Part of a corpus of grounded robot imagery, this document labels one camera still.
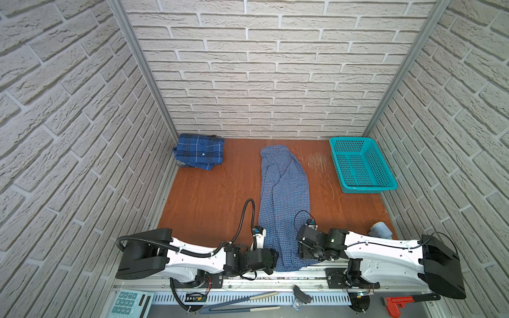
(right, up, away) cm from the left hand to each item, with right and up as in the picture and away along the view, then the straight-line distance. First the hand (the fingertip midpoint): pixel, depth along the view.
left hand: (276, 256), depth 76 cm
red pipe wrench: (+41, -12, -8) cm, 43 cm away
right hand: (+12, 0, +3) cm, 12 cm away
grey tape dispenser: (+43, +10, +3) cm, 44 cm away
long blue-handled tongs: (-24, -14, -10) cm, 30 cm away
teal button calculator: (-51, -12, -10) cm, 54 cm away
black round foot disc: (+30, -14, -6) cm, 34 cm away
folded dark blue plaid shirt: (-40, +43, +27) cm, 65 cm away
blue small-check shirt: (+5, +18, +16) cm, 24 cm away
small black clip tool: (+8, -11, -6) cm, 15 cm away
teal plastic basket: (+50, +35, +33) cm, 70 cm away
